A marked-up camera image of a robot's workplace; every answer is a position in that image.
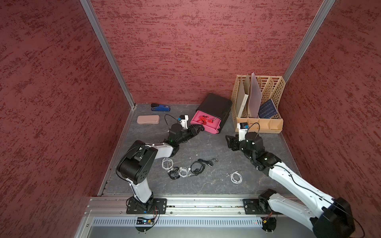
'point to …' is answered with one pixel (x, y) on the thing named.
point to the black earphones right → (204, 163)
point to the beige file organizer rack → (272, 87)
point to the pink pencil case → (148, 119)
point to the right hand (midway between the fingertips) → (230, 138)
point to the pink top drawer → (210, 123)
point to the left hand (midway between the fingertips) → (202, 128)
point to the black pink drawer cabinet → (213, 110)
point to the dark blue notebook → (268, 109)
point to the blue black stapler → (157, 107)
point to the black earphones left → (174, 174)
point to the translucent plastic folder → (255, 98)
